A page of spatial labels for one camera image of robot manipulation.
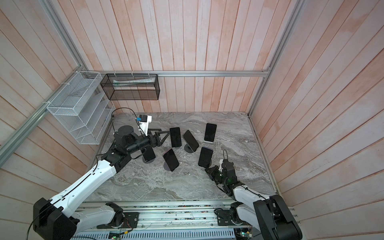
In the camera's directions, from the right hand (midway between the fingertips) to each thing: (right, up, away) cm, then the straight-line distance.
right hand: (204, 168), depth 88 cm
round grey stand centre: (-10, +10, +12) cm, 19 cm away
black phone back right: (+5, +21, +11) cm, 24 cm away
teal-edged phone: (-9, +16, +7) cm, 19 cm away
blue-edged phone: (0, +7, -2) cm, 7 cm away
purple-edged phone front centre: (-20, +5, -1) cm, 21 cm away
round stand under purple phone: (-24, -1, +5) cm, 25 cm away
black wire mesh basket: (-50, +54, +15) cm, 75 cm away
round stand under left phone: (-35, +3, +3) cm, 35 cm away
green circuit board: (+17, -27, -18) cm, 37 cm away
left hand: (-21, +21, -17) cm, 34 cm away
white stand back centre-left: (-15, +11, +13) cm, 23 cm away
